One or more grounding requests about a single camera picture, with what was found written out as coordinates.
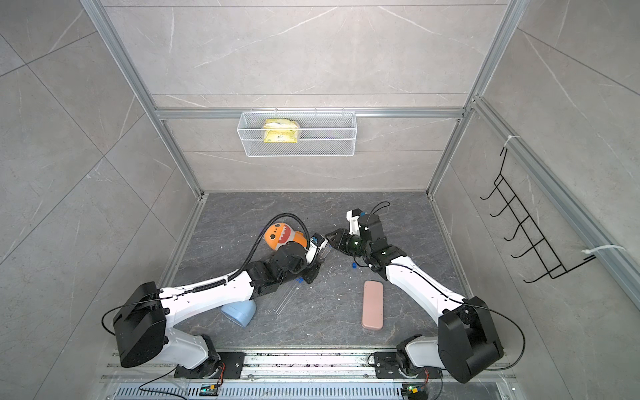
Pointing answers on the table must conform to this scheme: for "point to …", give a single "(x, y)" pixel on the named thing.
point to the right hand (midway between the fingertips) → (328, 237)
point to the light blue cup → (240, 312)
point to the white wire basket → (322, 133)
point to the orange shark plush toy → (277, 234)
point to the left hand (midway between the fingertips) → (324, 254)
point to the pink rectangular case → (372, 307)
